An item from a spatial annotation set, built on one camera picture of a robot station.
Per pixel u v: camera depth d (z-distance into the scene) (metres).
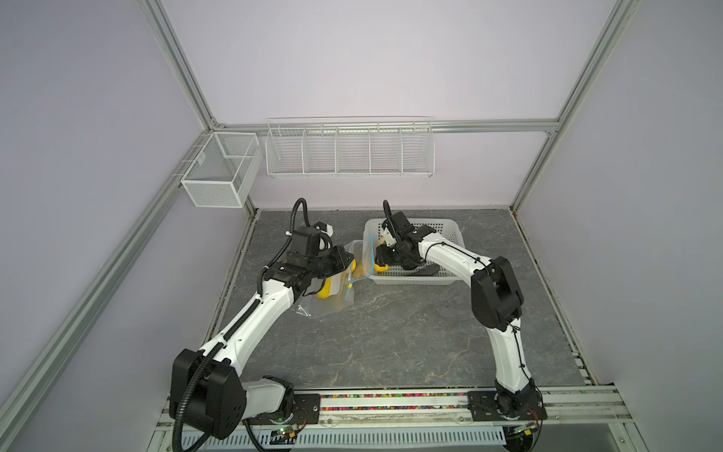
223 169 1.02
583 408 0.75
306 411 0.74
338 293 0.89
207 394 0.39
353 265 0.96
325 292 0.91
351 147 0.99
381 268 0.99
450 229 1.03
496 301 0.54
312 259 0.65
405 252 0.72
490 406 0.73
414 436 0.71
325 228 0.75
